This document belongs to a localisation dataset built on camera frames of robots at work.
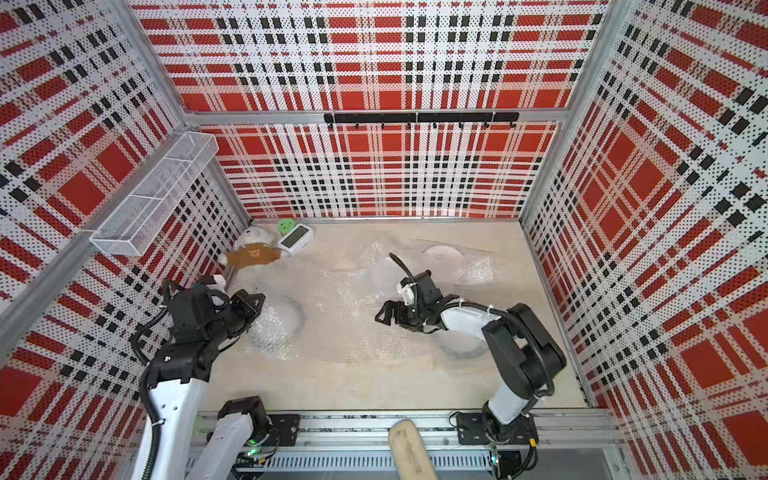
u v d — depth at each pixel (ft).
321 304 2.98
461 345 2.91
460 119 2.97
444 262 3.49
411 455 2.21
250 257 3.24
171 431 1.38
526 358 1.49
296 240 3.65
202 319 1.75
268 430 2.36
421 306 2.34
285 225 3.76
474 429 2.40
